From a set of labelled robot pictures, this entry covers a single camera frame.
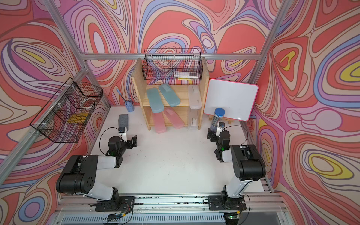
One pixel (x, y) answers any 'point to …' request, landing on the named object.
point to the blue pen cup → (129, 106)
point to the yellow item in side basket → (78, 118)
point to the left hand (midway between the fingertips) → (130, 136)
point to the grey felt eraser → (123, 121)
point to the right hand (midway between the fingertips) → (216, 131)
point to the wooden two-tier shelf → (181, 91)
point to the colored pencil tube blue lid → (218, 117)
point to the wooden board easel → (229, 121)
